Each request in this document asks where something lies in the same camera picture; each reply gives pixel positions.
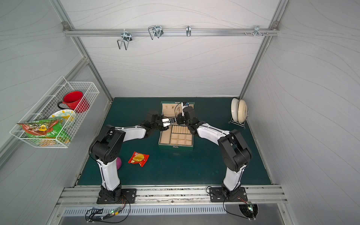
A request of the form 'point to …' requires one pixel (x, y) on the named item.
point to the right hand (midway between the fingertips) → (179, 113)
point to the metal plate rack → (242, 124)
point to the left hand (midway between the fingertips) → (170, 118)
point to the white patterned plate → (66, 116)
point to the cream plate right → (242, 112)
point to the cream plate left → (235, 103)
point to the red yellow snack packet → (139, 158)
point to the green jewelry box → (178, 138)
